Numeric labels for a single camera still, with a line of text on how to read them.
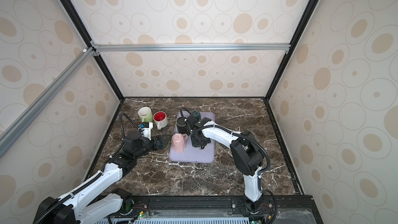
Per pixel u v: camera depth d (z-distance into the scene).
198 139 0.77
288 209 0.74
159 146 0.71
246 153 0.50
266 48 0.94
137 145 0.63
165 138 1.00
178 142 0.85
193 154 0.89
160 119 1.03
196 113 0.96
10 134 0.52
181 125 0.94
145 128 0.73
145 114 0.98
